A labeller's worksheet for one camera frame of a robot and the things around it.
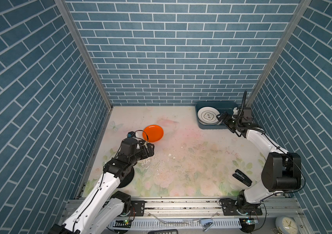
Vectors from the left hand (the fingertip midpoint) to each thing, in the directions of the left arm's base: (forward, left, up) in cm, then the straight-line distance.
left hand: (148, 147), depth 79 cm
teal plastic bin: (+44, -55, -12) cm, 72 cm away
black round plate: (-20, +5, +13) cm, 25 cm away
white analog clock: (-35, -66, -11) cm, 75 cm away
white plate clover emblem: (+33, -41, -11) cm, 53 cm away
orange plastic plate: (+20, -1, -16) cm, 25 cm away
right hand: (+19, -44, +3) cm, 48 cm away
